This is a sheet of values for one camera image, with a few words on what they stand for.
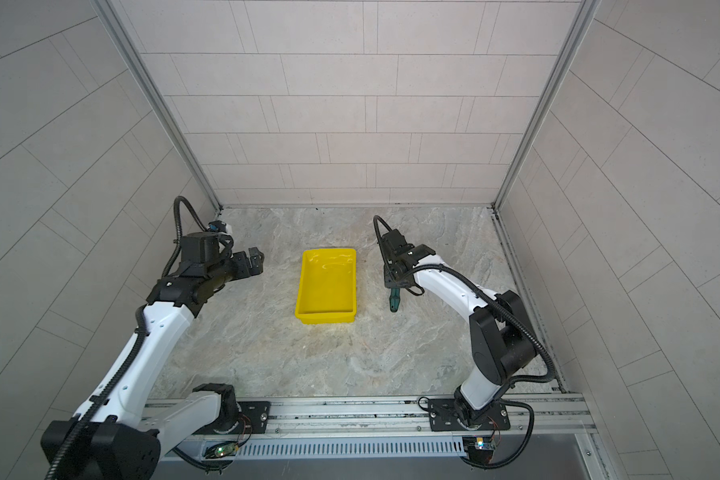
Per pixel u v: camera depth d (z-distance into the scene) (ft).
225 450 2.14
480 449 2.23
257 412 2.37
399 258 2.05
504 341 1.44
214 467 2.13
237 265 2.22
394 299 2.70
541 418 2.36
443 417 2.33
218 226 2.18
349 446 2.23
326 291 3.00
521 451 2.14
